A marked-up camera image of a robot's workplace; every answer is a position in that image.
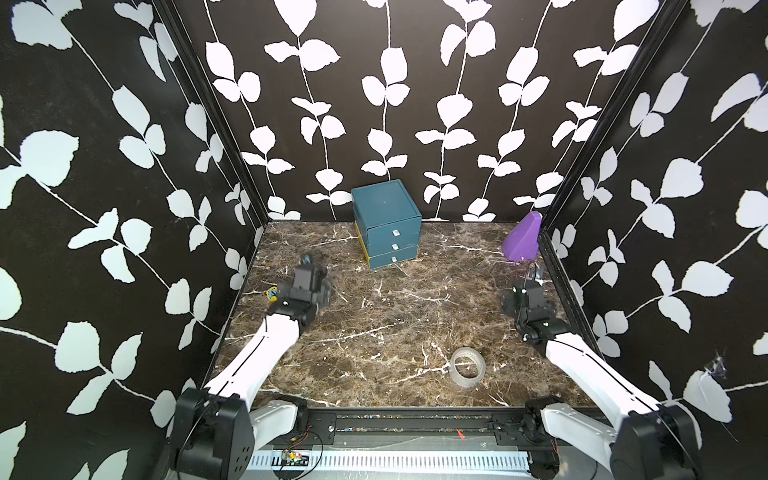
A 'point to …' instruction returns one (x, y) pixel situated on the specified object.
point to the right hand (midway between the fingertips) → (523, 291)
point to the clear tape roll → (479, 359)
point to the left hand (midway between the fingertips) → (305, 284)
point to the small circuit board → (294, 459)
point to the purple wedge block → (521, 240)
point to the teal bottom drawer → (399, 256)
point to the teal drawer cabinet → (388, 222)
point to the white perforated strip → (395, 460)
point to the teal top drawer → (404, 230)
